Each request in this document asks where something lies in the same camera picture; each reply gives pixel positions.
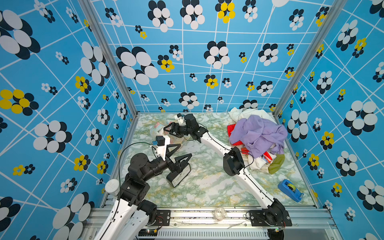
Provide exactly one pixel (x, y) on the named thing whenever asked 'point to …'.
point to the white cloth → (236, 114)
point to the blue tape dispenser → (288, 188)
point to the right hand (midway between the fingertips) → (167, 131)
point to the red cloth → (245, 150)
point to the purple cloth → (259, 134)
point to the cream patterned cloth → (157, 129)
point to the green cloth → (276, 164)
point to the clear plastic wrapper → (219, 213)
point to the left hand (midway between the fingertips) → (185, 150)
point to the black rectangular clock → (175, 178)
